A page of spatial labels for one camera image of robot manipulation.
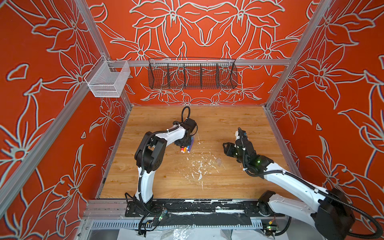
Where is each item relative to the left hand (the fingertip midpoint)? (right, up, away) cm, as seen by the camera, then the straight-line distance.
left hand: (183, 142), depth 97 cm
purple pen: (+5, +1, -10) cm, 11 cm away
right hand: (+23, +2, -15) cm, 28 cm away
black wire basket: (+3, +48, +4) cm, 48 cm away
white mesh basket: (-49, +41, -5) cm, 65 cm away
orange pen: (+1, -4, -3) cm, 5 cm away
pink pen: (-1, -4, -5) cm, 6 cm away
